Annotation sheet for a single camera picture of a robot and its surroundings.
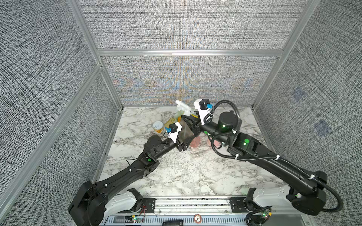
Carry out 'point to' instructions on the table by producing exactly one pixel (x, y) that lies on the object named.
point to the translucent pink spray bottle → (195, 142)
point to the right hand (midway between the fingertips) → (183, 114)
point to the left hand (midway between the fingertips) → (193, 130)
